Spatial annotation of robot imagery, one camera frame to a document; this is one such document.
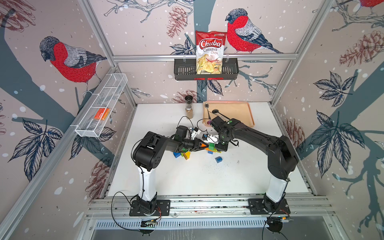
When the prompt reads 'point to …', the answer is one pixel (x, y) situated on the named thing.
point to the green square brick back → (212, 146)
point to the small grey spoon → (206, 105)
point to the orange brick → (203, 145)
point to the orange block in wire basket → (102, 113)
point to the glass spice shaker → (189, 106)
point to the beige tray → (227, 110)
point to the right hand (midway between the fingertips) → (219, 145)
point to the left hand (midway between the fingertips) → (208, 145)
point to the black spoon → (216, 111)
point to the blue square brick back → (210, 152)
